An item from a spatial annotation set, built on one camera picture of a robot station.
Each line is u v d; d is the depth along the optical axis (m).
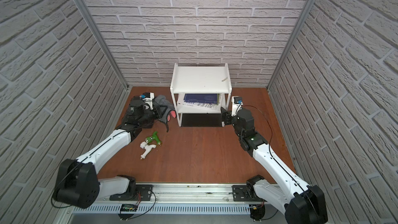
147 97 0.74
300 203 0.38
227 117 0.68
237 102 0.64
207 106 0.85
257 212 0.69
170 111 0.79
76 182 0.40
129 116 0.64
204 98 0.87
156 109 0.72
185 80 0.77
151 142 0.90
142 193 0.74
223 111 0.69
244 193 0.74
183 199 0.73
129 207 0.72
